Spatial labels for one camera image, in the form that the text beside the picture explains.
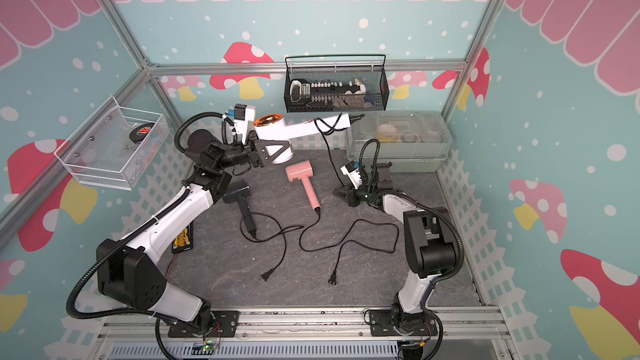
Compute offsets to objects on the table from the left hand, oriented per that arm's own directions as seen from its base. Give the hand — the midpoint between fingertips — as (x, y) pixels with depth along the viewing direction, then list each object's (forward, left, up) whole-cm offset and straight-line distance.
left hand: (289, 144), depth 63 cm
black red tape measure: (+12, +50, -8) cm, 52 cm away
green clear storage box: (+30, -44, -26) cm, 59 cm away
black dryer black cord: (-21, +10, -42) cm, 48 cm away
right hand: (+7, -13, -30) cm, 34 cm away
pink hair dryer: (+22, +1, -37) cm, 43 cm away
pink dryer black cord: (-21, -12, -41) cm, 48 cm away
